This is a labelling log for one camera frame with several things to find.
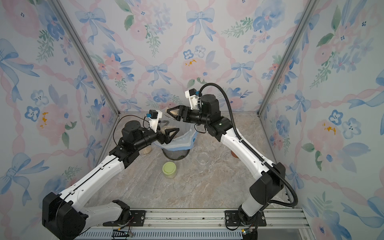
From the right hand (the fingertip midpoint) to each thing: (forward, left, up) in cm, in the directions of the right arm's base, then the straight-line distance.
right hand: (173, 110), depth 67 cm
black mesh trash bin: (-3, +3, -35) cm, 35 cm away
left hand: (-3, 0, -6) cm, 7 cm away
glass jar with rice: (-3, -14, -39) cm, 42 cm away
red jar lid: (0, -34, -40) cm, 53 cm away
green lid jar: (-14, +5, -33) cm, 36 cm away
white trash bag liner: (-6, -3, -17) cm, 18 cm away
